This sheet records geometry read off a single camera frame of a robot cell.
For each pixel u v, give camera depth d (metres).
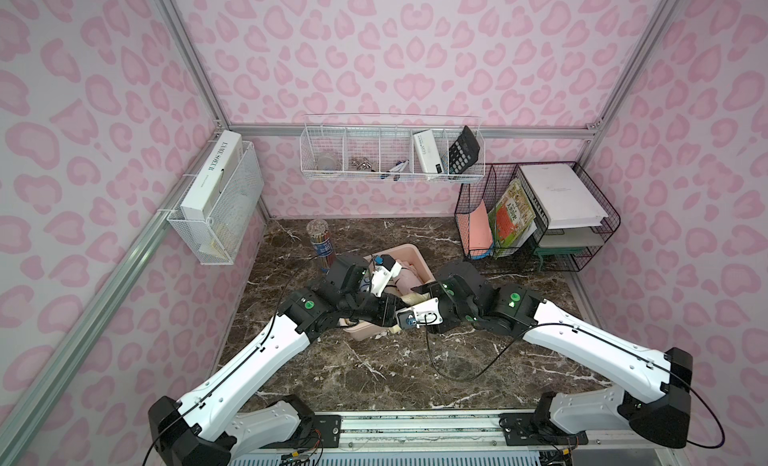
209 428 0.38
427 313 0.57
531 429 0.73
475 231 1.15
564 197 0.93
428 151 0.91
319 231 0.92
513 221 1.00
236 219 0.86
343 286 0.53
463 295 0.52
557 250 0.95
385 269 0.62
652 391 0.39
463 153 0.92
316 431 0.72
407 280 0.86
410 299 0.65
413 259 0.95
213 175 0.70
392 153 0.98
